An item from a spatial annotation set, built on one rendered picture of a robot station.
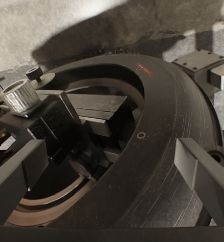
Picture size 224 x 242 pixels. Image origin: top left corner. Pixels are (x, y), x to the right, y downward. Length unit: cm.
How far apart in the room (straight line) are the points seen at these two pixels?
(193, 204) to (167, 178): 3
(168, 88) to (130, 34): 61
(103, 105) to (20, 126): 13
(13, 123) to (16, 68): 91
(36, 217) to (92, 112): 24
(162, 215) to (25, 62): 104
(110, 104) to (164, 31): 66
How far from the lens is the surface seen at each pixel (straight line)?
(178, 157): 16
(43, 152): 17
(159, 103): 28
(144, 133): 24
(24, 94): 25
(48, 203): 41
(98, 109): 28
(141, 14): 88
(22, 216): 44
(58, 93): 25
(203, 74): 44
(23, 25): 104
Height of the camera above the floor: 87
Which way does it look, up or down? 49 degrees down
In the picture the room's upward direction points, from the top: 169 degrees counter-clockwise
